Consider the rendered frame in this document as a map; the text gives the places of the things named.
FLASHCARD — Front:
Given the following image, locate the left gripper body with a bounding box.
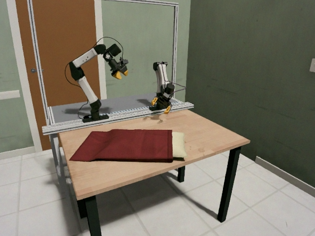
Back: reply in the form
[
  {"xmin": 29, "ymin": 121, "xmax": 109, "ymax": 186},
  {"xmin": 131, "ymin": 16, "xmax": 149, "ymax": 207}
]
[{"xmin": 153, "ymin": 96, "xmax": 173, "ymax": 111}]

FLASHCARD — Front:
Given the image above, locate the cream pillow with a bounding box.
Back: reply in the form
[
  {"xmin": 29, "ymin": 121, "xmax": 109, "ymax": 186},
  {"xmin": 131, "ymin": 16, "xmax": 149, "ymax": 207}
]
[{"xmin": 172, "ymin": 132, "xmax": 188, "ymax": 158}]

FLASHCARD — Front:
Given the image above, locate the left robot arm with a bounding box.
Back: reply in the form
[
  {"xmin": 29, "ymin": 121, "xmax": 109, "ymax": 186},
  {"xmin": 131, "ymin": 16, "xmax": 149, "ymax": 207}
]
[{"xmin": 149, "ymin": 62, "xmax": 175, "ymax": 111}]

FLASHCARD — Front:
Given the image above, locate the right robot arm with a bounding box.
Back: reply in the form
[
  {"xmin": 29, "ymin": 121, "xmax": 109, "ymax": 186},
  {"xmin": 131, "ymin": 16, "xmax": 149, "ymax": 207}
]
[{"xmin": 69, "ymin": 44, "xmax": 121, "ymax": 123}]

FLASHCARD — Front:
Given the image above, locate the grey slotted mounting rail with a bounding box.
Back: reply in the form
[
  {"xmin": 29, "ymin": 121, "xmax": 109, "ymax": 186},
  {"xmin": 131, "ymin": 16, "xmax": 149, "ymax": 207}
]
[{"xmin": 48, "ymin": 92, "xmax": 185, "ymax": 126}]

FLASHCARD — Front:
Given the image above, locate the dark red pillowcase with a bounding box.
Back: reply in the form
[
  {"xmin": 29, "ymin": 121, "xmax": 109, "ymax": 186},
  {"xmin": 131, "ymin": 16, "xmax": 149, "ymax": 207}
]
[{"xmin": 69, "ymin": 129, "xmax": 173, "ymax": 162}]

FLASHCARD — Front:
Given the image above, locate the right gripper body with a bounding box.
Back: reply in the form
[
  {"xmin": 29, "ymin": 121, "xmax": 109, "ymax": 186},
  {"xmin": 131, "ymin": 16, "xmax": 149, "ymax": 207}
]
[{"xmin": 108, "ymin": 59, "xmax": 127, "ymax": 76}]

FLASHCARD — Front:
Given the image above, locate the grey slotted aluminium crossbar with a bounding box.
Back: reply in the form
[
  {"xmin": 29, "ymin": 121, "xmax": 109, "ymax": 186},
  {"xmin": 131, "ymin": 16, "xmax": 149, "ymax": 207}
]
[{"xmin": 42, "ymin": 102, "xmax": 194, "ymax": 135}]

